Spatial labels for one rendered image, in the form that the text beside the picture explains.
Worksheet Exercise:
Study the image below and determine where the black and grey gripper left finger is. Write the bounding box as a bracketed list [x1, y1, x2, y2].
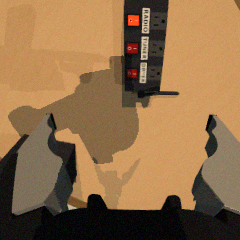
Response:
[0, 113, 73, 240]

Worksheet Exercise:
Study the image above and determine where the black power strip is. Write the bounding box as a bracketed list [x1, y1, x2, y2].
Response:
[124, 0, 179, 98]

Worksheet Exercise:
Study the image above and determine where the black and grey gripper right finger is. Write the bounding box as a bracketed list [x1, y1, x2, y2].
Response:
[191, 114, 240, 236]

